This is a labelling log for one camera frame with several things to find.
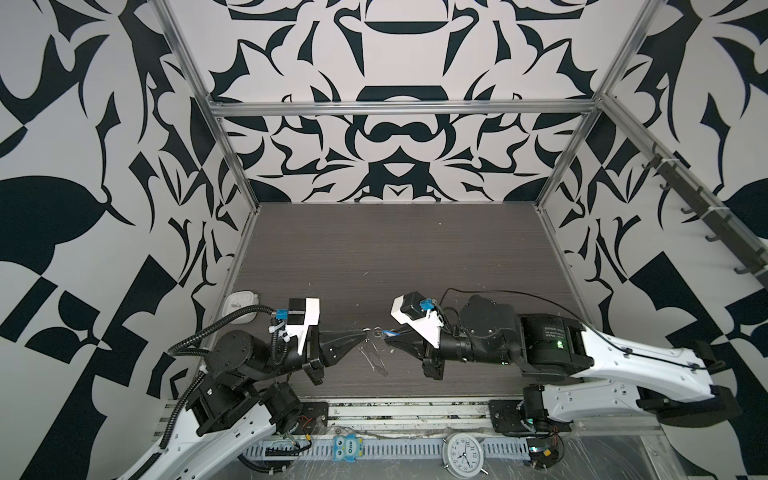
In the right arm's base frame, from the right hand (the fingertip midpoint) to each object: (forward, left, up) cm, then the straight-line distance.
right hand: (390, 338), depth 52 cm
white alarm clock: (-15, -16, -32) cm, 38 cm away
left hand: (0, +4, +3) cm, 5 cm away
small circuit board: (-14, -35, -36) cm, 52 cm away
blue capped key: (+1, 0, +1) cm, 1 cm away
